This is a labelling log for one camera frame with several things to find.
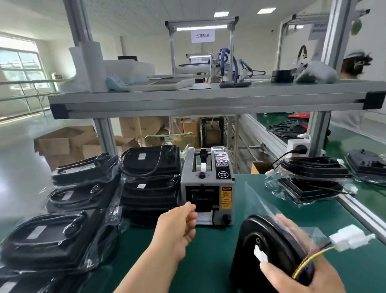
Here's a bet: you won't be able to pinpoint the small brown cardboard box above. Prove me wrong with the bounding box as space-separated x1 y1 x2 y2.
250 159 275 176

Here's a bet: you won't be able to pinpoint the unbagged black lamps with cables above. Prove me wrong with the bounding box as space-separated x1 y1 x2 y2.
345 144 386 189

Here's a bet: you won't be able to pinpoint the white hanging sign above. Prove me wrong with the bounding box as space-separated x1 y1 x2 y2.
190 28 216 44

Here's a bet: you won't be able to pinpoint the white box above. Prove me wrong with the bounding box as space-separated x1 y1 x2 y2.
103 56 156 86

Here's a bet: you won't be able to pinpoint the grey metal shelf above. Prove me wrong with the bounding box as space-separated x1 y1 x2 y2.
48 66 386 138

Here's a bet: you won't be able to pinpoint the green round sign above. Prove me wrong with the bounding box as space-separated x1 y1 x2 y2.
350 18 363 36

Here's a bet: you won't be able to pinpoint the aluminium table edge rail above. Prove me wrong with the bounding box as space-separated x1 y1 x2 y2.
335 189 386 281

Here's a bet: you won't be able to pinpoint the black cup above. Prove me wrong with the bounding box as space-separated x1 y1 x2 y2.
270 68 296 85

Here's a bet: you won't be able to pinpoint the grey metal railing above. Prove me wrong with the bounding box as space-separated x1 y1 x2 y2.
0 74 70 129

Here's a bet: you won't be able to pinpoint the person's left hand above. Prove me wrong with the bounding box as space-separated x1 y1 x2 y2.
147 200 202 264

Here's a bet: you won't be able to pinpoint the window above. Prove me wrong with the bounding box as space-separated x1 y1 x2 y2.
0 28 53 122

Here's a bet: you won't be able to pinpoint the white handset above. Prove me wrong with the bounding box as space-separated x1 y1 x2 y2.
106 72 132 94

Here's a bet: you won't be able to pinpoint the group of bagged black lamps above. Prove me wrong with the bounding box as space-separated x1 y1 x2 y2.
265 151 357 209

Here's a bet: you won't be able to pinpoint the person's right hand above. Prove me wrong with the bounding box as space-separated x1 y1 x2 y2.
255 207 349 293

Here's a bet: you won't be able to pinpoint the white flat scale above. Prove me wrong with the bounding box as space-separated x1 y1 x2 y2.
128 74 196 95

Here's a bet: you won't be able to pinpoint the aluminium workstation frame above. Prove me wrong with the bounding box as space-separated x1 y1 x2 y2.
269 8 375 74
165 14 245 90

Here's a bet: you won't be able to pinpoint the bundle of black cables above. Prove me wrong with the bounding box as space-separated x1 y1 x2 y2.
266 118 308 142

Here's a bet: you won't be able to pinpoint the grey tape dispenser machine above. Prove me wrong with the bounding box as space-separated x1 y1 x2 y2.
177 143 240 230

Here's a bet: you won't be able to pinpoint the white power socket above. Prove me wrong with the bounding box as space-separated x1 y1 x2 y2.
287 136 311 159

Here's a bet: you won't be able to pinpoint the stack of bagged lamps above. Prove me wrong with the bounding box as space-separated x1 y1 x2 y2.
0 203 132 282

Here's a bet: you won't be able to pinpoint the black phone on shelf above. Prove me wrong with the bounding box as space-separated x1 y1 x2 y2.
219 79 252 90

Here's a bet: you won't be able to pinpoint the person's left forearm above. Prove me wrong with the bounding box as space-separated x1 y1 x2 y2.
88 243 193 293

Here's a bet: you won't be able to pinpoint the grey barcode scanner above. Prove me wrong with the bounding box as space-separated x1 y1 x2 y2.
293 58 340 86

